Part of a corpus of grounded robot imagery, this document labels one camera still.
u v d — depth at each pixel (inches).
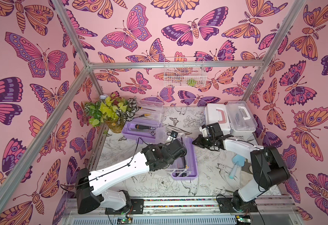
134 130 41.7
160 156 19.2
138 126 40.9
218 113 39.4
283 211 28.7
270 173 18.0
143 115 41.4
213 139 28.3
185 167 29.3
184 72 37.5
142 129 41.7
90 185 15.5
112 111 34.5
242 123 39.5
